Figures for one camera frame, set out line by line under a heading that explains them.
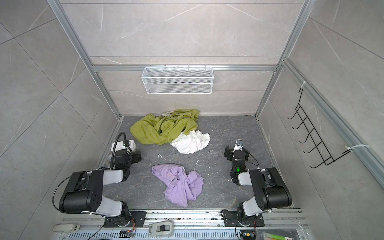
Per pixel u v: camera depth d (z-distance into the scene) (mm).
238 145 791
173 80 1005
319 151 632
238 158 685
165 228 688
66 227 691
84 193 444
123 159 742
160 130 1020
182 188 780
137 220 733
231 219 729
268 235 685
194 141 977
